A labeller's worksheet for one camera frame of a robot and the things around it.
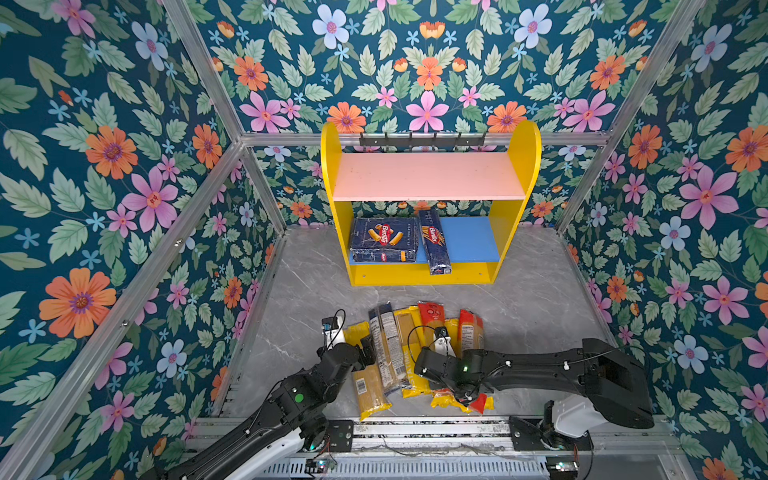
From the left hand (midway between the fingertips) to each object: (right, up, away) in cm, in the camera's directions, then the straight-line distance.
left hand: (366, 338), depth 77 cm
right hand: (+18, -11, +4) cm, 21 cm away
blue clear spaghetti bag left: (+4, -9, +6) cm, 12 cm away
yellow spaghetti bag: (+1, -15, +1) cm, 15 cm away
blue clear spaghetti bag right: (+7, -4, +9) cm, 12 cm away
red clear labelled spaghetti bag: (+30, -2, +9) cm, 31 cm away
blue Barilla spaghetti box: (+19, +26, +14) cm, 35 cm away
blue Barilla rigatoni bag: (+4, +27, +13) cm, 30 cm away
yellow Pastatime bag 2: (+14, +4, +16) cm, 21 cm away
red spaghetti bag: (+18, +3, +11) cm, 22 cm away
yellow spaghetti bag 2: (+20, -16, -1) cm, 26 cm away
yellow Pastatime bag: (+12, -3, +11) cm, 17 cm away
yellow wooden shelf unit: (+33, +25, +19) cm, 46 cm away
